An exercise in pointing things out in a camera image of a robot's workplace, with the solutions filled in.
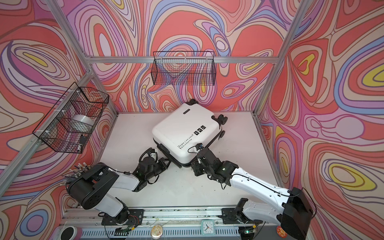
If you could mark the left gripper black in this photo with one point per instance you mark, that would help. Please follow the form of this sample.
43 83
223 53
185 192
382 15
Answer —
163 167

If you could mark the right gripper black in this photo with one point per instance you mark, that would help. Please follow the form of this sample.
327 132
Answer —
195 165

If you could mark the black suitcase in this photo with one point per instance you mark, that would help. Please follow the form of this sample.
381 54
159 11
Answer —
189 125

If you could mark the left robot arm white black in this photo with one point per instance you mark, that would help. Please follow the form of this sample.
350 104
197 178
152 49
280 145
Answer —
91 186

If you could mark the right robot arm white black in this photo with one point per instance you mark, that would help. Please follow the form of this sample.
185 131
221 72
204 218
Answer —
289 209

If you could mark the small teal clock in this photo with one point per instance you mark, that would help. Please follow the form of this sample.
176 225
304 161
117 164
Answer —
208 228

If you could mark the round beige badge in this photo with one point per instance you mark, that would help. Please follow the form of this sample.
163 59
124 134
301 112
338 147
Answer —
157 232

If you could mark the red pen cup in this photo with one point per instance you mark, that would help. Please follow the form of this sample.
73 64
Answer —
74 174

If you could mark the small black device in basket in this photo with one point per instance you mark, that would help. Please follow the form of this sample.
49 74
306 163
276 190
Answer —
82 142

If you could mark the round orange sticker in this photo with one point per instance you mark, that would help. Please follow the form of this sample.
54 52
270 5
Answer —
281 233

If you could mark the black round speaker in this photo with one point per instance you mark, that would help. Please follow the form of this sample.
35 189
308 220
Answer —
71 233

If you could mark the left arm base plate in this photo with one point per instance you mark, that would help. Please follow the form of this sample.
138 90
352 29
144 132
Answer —
132 218

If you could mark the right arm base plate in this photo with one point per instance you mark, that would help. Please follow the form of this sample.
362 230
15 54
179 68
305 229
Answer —
234 216

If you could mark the black wire basket back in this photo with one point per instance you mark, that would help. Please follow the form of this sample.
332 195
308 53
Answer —
184 68

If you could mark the black wire basket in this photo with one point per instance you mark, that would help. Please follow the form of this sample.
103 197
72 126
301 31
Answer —
76 100
184 68

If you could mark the black wire basket left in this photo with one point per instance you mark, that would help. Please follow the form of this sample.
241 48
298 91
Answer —
76 100

